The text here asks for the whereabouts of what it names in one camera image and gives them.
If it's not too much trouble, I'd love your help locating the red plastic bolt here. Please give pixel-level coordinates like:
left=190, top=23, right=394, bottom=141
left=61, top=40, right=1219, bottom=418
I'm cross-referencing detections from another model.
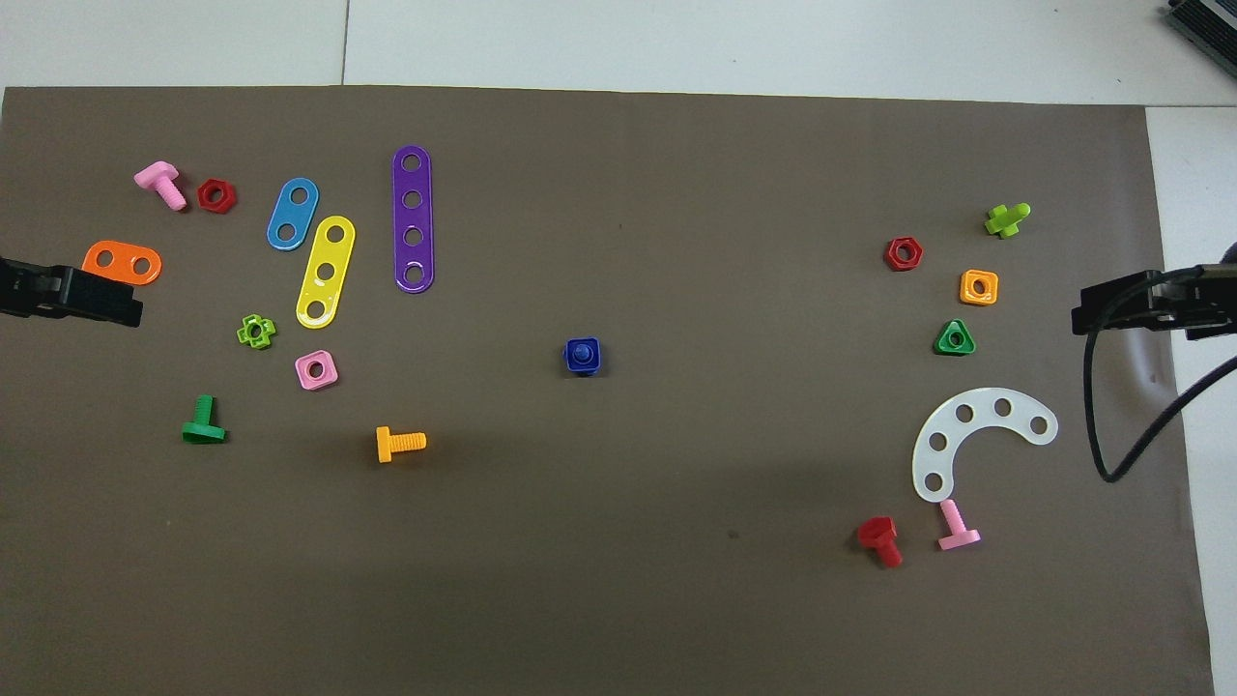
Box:
left=857, top=515, right=906, bottom=570

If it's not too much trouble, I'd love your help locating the yellow three-hole plastic strip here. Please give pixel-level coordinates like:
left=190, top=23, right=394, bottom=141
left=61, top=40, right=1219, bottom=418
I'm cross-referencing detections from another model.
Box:
left=295, top=215, right=357, bottom=331

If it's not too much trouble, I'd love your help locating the green triangular plastic nut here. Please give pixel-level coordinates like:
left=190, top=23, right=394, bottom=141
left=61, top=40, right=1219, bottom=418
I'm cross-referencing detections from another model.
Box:
left=934, top=318, right=978, bottom=358

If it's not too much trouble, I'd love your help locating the blue two-hole plastic strip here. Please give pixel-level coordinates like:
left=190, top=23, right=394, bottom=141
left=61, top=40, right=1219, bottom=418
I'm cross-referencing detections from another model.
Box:
left=266, top=177, right=320, bottom=252

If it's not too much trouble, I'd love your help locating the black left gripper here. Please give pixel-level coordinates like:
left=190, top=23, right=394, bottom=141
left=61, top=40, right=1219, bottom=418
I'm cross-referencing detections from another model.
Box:
left=0, top=257, right=145, bottom=328

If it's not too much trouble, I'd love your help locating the pink square plastic nut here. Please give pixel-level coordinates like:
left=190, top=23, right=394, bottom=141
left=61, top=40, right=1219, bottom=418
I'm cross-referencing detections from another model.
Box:
left=295, top=350, right=340, bottom=392

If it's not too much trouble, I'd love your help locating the pink plastic bolt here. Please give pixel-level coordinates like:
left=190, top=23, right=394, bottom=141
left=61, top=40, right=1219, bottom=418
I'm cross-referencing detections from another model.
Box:
left=936, top=498, right=983, bottom=553
left=133, top=160, right=188, bottom=213

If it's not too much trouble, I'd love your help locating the orange three-hole angled plate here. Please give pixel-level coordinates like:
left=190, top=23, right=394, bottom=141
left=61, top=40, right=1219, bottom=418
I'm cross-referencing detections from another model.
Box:
left=82, top=240, right=163, bottom=287

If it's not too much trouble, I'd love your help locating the dark green plastic bolt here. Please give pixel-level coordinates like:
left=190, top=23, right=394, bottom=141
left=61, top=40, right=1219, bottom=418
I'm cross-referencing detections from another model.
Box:
left=181, top=394, right=228, bottom=446

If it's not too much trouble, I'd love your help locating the orange plastic bolt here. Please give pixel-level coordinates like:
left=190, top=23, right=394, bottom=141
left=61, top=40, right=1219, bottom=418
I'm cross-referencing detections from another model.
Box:
left=375, top=425, right=428, bottom=465

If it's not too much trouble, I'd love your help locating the white curved five-hole plate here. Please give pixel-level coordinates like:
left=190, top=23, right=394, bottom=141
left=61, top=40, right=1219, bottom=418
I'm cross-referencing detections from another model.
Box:
left=911, top=388, right=1060, bottom=505

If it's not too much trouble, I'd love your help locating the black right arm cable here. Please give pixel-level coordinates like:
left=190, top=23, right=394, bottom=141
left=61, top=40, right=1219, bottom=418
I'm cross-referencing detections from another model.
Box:
left=1083, top=269, right=1237, bottom=484

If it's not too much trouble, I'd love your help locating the purple four-hole plastic strip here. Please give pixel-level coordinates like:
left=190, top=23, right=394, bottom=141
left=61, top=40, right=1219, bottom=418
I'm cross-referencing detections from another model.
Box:
left=391, top=145, right=436, bottom=294

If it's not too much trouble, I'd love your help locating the lime green cross-head bolt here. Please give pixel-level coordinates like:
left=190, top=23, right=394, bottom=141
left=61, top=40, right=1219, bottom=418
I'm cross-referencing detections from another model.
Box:
left=983, top=202, right=1033, bottom=240

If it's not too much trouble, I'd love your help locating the brown table mat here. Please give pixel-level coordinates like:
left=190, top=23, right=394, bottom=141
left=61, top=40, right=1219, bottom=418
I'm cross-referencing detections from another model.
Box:
left=0, top=85, right=1217, bottom=696

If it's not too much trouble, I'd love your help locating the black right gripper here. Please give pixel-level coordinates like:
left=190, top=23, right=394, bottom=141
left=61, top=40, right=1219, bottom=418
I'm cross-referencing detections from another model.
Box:
left=1070, top=265, right=1237, bottom=340

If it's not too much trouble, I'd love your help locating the dark grey ribbed device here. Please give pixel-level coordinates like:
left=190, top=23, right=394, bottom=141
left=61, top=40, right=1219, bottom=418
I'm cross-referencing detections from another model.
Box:
left=1163, top=0, right=1237, bottom=55

